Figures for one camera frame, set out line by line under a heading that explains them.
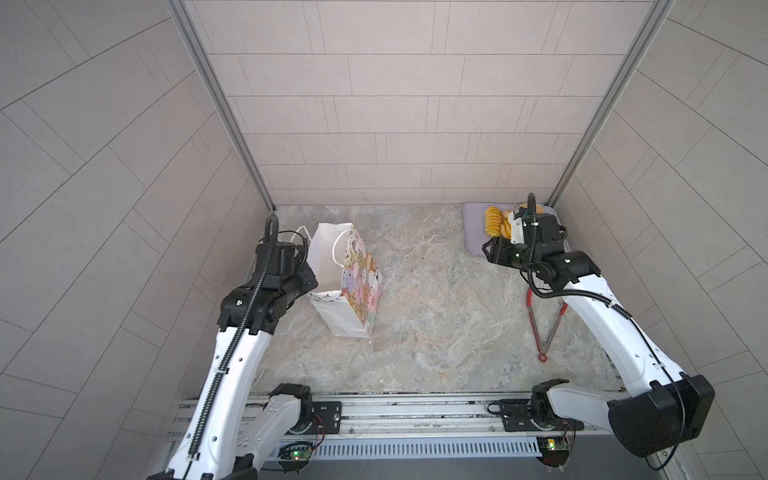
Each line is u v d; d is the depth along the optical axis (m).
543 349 0.81
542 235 0.56
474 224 1.11
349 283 0.69
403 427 0.71
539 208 1.12
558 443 0.69
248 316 0.42
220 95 0.85
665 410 0.37
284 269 0.51
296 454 0.64
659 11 0.71
